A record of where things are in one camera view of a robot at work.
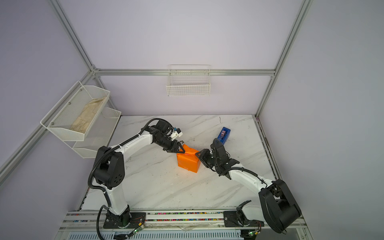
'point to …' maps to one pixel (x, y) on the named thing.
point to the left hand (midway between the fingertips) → (181, 153)
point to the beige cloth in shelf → (81, 123)
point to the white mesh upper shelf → (71, 118)
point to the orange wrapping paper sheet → (188, 160)
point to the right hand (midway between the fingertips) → (195, 155)
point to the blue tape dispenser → (223, 134)
